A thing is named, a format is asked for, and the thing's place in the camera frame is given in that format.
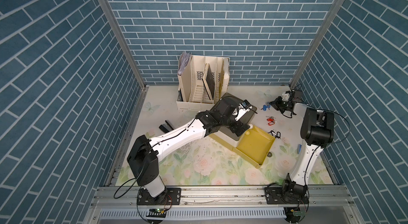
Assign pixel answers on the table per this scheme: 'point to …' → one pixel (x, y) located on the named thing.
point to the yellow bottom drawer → (254, 146)
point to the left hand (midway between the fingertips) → (247, 121)
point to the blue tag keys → (265, 106)
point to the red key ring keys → (272, 119)
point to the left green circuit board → (156, 212)
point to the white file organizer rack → (204, 80)
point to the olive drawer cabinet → (225, 135)
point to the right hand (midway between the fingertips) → (271, 102)
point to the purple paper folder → (184, 60)
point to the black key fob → (276, 135)
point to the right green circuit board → (299, 213)
